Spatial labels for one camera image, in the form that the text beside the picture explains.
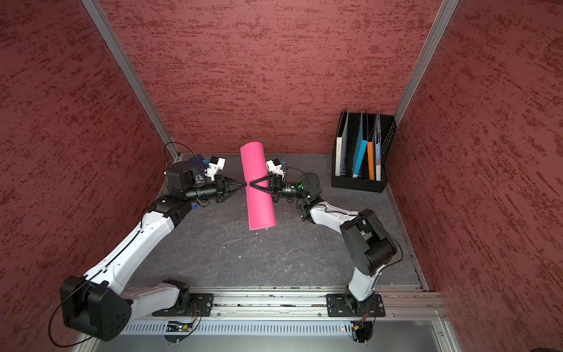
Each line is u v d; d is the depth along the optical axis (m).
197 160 1.22
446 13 0.71
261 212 0.65
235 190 0.68
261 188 0.66
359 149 0.90
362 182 1.03
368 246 0.47
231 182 0.69
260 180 0.67
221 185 0.64
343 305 0.74
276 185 0.66
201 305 0.75
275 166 0.73
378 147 0.85
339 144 0.88
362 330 0.70
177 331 0.72
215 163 0.69
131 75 0.88
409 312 0.76
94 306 0.37
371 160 0.93
